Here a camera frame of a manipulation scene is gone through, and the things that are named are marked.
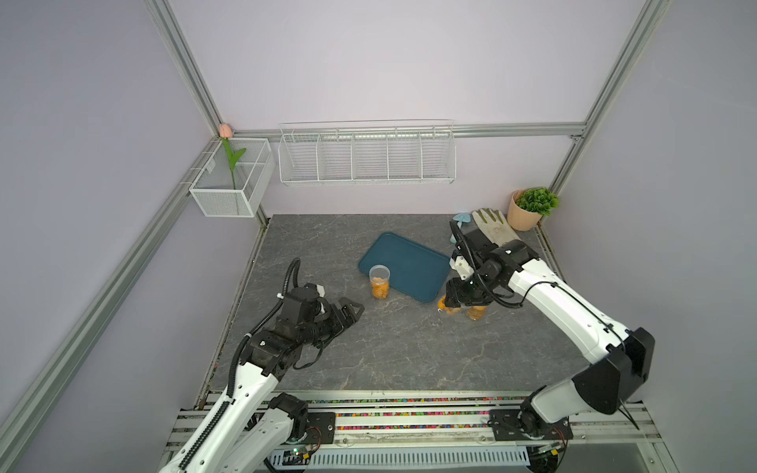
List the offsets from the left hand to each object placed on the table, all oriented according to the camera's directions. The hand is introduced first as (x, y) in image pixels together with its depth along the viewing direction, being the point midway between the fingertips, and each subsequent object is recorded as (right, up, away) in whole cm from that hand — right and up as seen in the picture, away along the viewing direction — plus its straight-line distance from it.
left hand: (355, 319), depth 73 cm
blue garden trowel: (+38, +30, +47) cm, 67 cm away
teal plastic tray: (+17, +11, +18) cm, 27 cm away
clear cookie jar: (+5, +9, +20) cm, 23 cm away
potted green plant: (+60, +34, +35) cm, 77 cm away
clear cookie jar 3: (+23, +1, +7) cm, 24 cm away
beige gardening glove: (+52, +24, +43) cm, 72 cm away
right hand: (+26, +4, +5) cm, 27 cm away
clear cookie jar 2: (+36, -3, +19) cm, 41 cm away
